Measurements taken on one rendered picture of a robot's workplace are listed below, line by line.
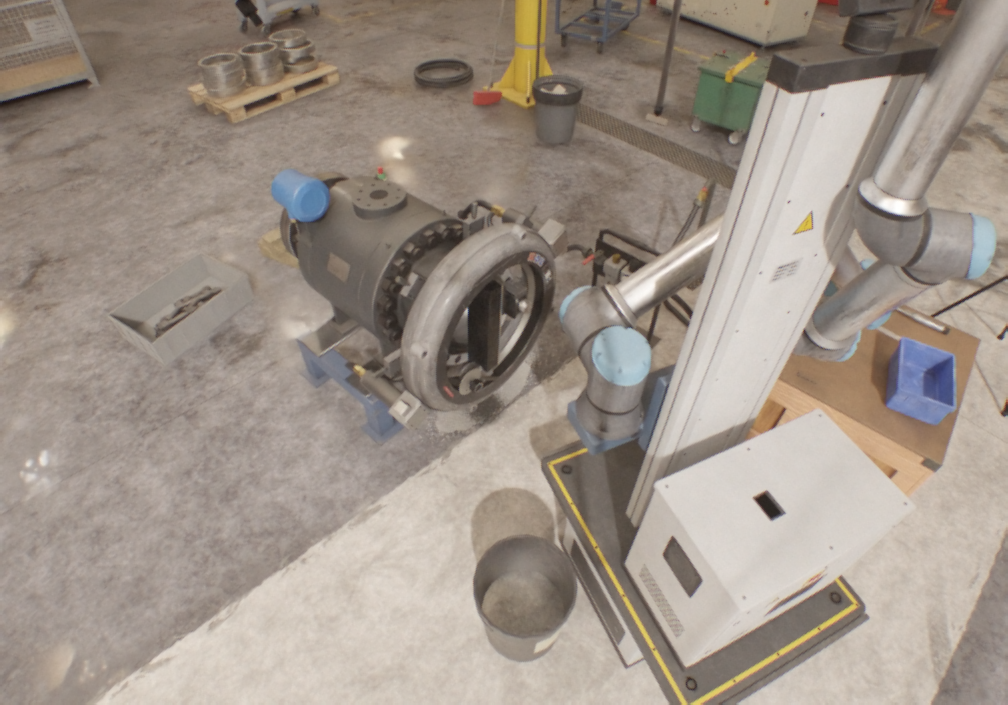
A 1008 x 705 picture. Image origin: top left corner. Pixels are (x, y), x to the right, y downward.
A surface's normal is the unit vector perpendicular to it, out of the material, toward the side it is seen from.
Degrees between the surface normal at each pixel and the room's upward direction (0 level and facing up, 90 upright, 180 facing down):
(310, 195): 90
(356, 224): 27
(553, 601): 0
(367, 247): 37
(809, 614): 0
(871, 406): 0
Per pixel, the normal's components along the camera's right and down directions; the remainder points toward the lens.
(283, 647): 0.00, -0.71
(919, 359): -0.50, 0.61
